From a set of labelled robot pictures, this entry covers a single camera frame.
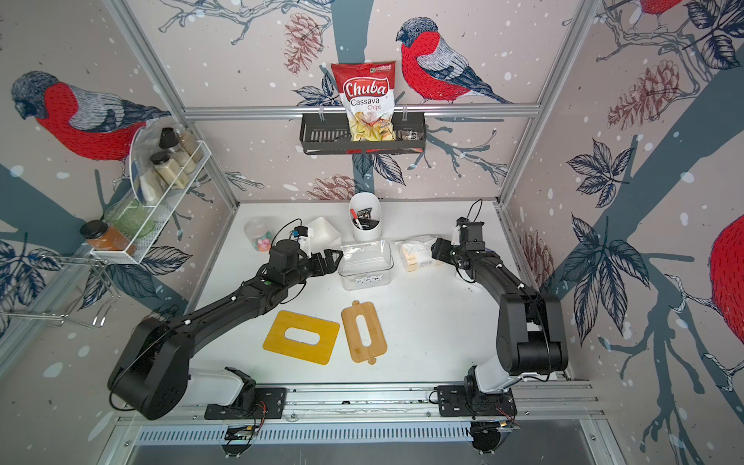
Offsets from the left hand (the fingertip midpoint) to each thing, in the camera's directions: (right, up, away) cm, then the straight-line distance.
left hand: (338, 249), depth 85 cm
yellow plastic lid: (-5, -31, -2) cm, 31 cm away
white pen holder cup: (+7, +10, +22) cm, 25 cm away
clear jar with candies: (-31, +5, +17) cm, 36 cm away
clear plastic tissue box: (+8, -8, +20) cm, 23 cm away
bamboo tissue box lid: (+6, -29, -3) cm, 30 cm away
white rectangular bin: (-8, +3, +19) cm, 20 cm away
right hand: (+33, 0, +9) cm, 34 cm away
